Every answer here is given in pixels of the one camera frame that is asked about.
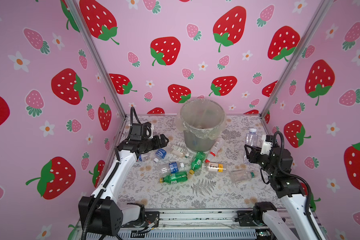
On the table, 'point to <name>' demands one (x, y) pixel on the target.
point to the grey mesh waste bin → (196, 143)
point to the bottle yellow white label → (215, 167)
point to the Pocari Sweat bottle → (160, 154)
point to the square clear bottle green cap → (239, 176)
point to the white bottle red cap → (216, 147)
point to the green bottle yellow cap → (175, 177)
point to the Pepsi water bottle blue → (143, 157)
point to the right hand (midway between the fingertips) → (248, 145)
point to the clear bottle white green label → (182, 152)
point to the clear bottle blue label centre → (170, 168)
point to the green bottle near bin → (197, 161)
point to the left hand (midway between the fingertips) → (162, 141)
